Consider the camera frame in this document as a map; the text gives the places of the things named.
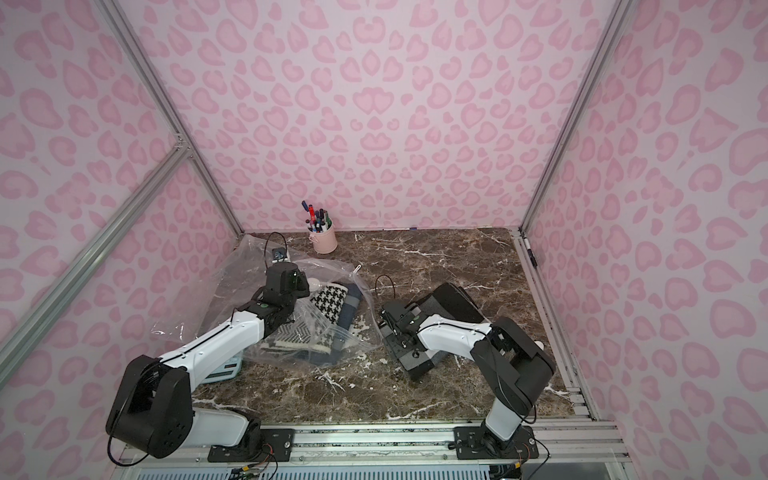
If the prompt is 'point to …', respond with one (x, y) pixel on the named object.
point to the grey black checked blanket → (448, 299)
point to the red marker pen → (311, 212)
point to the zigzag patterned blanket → (298, 335)
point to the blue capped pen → (305, 205)
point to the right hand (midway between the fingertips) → (404, 345)
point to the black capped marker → (321, 212)
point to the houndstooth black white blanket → (330, 300)
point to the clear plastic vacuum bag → (355, 334)
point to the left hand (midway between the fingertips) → (296, 271)
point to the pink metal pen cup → (324, 242)
